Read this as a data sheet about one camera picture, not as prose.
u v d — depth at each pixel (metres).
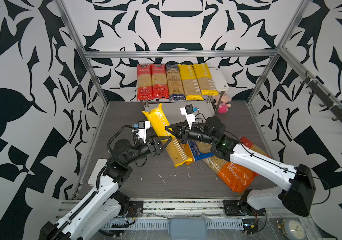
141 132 0.60
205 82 0.80
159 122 0.61
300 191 0.39
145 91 0.74
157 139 0.63
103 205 0.50
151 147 0.58
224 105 1.11
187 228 0.66
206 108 1.11
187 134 0.57
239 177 0.83
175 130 0.63
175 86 0.78
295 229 0.66
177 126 0.60
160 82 0.79
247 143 0.94
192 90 0.76
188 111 0.57
